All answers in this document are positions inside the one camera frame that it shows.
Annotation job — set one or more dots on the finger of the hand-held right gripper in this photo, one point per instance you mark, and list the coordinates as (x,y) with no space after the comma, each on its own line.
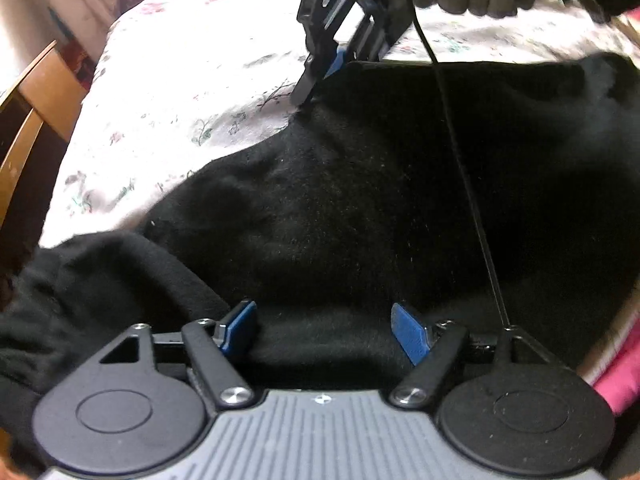
(336,64)
(374,35)

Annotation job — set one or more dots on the wooden desk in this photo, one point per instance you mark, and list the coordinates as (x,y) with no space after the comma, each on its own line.
(50,90)

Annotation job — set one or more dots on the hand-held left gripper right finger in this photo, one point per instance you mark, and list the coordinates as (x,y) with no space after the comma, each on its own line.
(410,332)

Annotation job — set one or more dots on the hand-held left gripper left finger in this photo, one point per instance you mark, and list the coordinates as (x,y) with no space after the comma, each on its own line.
(240,326)

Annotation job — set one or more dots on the white small-flower bedsheet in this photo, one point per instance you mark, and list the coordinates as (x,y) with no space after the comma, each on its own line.
(200,60)

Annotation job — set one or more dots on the pink floral cream quilt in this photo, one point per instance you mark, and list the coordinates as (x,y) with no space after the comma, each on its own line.
(620,380)

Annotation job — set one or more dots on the black pants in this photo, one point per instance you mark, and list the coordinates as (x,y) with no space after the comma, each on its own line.
(350,185)

